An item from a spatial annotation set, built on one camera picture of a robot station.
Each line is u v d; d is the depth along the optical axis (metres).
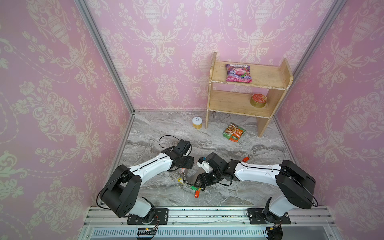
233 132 1.06
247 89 1.09
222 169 0.67
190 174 0.88
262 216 0.72
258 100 0.92
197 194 0.81
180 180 0.86
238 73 0.75
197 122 1.07
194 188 0.82
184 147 0.70
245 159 0.95
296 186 0.44
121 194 0.43
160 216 0.75
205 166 0.78
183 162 0.74
